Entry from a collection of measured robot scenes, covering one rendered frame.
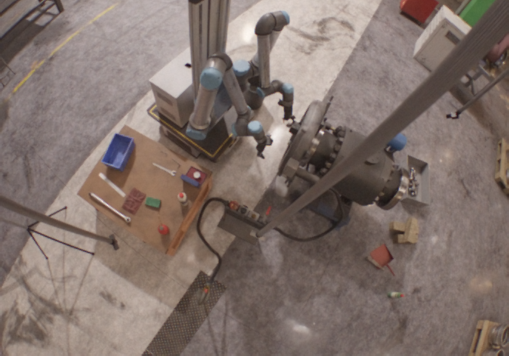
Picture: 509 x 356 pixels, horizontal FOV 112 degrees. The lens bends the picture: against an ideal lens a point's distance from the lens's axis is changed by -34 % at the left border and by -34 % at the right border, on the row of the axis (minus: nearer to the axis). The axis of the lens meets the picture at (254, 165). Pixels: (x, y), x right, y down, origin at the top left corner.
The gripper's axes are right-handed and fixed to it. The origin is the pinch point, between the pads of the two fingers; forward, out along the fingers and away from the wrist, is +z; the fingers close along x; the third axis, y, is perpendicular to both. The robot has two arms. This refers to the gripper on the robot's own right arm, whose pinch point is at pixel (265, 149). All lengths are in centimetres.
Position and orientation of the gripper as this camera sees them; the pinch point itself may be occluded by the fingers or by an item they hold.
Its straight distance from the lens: 203.6
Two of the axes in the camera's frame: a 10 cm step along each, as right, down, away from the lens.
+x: -4.3, 8.6, -3.0
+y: -8.6, -2.9, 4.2
